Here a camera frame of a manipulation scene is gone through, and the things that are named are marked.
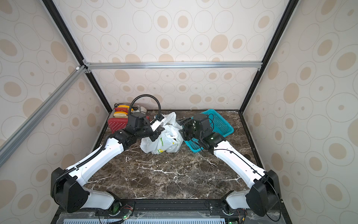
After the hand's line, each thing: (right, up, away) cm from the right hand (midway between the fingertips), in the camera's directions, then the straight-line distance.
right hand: (173, 125), depth 73 cm
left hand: (-4, -1, +4) cm, 5 cm away
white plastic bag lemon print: (-3, -9, +7) cm, 11 cm away
